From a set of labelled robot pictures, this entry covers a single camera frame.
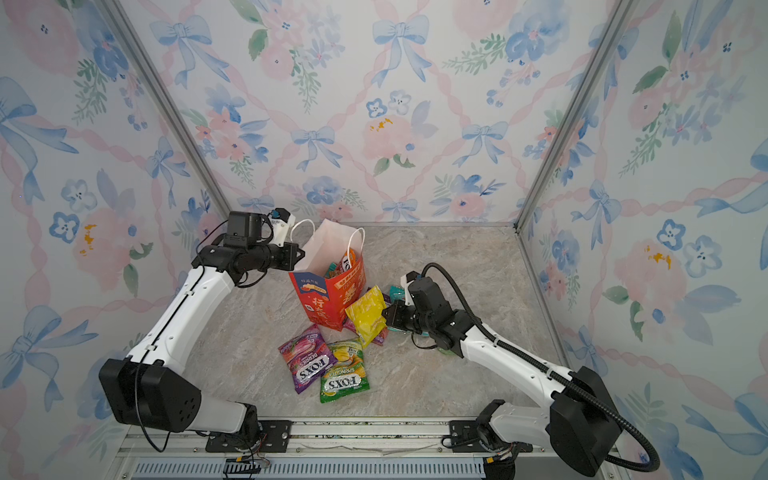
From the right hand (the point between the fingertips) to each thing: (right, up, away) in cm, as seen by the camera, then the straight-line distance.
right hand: (379, 312), depth 79 cm
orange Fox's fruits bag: (-9, +13, +11) cm, 19 cm away
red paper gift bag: (-12, +10, -6) cm, 17 cm away
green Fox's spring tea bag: (-8, -18, +3) cm, 20 cm away
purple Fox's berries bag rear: (-1, -9, +6) cm, 11 cm away
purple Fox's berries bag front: (-20, -13, +5) cm, 25 cm away
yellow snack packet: (-3, -1, +1) cm, 4 cm away
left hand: (-20, +16, 0) cm, 26 cm away
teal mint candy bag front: (-17, +10, +21) cm, 29 cm away
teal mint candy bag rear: (+5, +2, +20) cm, 20 cm away
